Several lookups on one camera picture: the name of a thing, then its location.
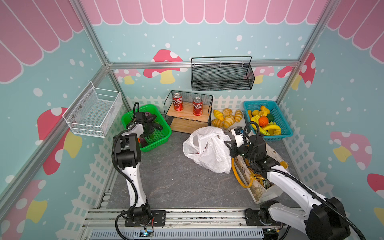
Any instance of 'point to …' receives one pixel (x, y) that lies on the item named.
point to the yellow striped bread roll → (218, 115)
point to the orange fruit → (263, 121)
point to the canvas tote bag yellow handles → (246, 176)
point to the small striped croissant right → (238, 116)
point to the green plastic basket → (162, 135)
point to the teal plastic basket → (275, 110)
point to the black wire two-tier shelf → (187, 112)
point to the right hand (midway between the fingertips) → (225, 141)
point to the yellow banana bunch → (255, 119)
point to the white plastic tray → (242, 123)
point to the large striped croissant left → (217, 122)
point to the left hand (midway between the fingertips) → (150, 132)
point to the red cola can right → (197, 106)
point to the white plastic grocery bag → (207, 146)
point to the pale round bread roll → (227, 112)
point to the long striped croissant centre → (229, 120)
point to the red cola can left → (177, 100)
